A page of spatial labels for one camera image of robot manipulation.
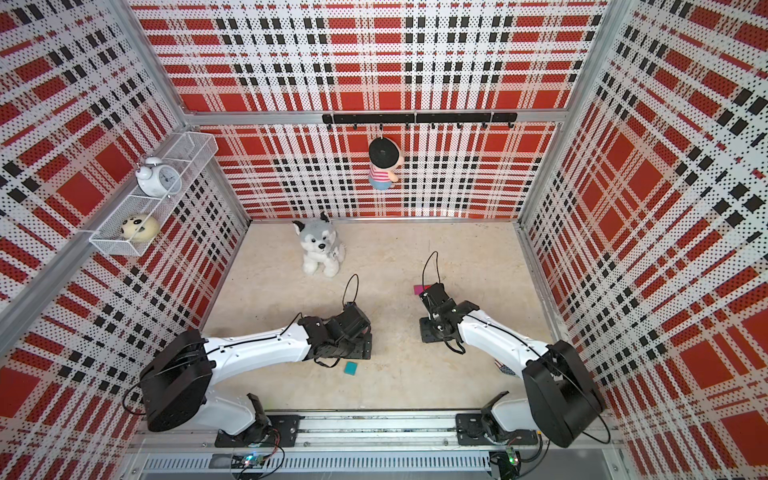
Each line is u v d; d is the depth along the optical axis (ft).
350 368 2.76
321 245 3.05
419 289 3.29
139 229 2.09
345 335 2.13
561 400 1.36
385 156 3.05
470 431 2.40
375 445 2.39
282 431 2.42
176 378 1.43
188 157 2.98
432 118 2.90
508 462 2.18
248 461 2.27
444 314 2.14
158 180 2.30
